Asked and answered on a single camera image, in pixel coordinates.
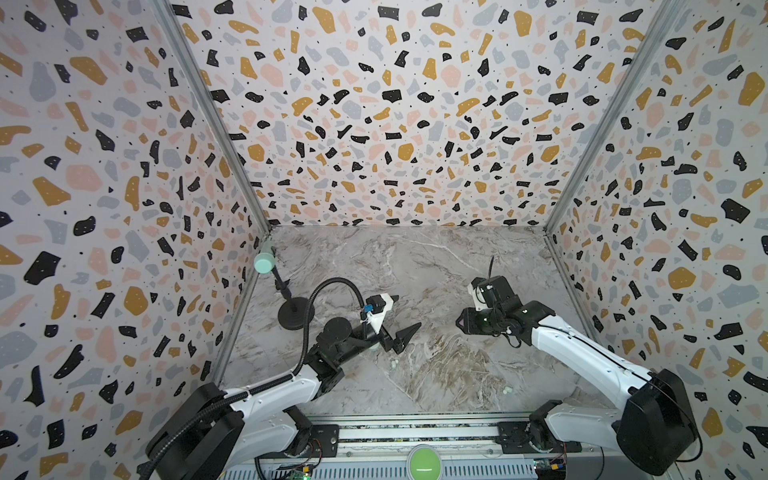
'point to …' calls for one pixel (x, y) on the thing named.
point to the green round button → (424, 463)
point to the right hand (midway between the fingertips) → (460, 317)
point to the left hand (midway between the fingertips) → (412, 307)
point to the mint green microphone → (265, 261)
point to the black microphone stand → (291, 313)
